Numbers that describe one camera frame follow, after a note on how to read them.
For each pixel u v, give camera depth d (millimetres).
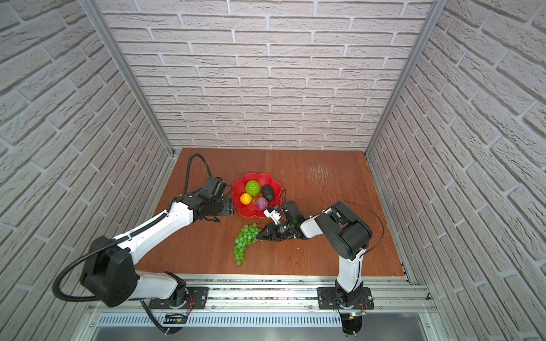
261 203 944
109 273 408
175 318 725
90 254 396
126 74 858
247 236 835
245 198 955
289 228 780
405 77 859
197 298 729
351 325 696
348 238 494
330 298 740
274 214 873
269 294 766
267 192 969
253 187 972
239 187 1027
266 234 813
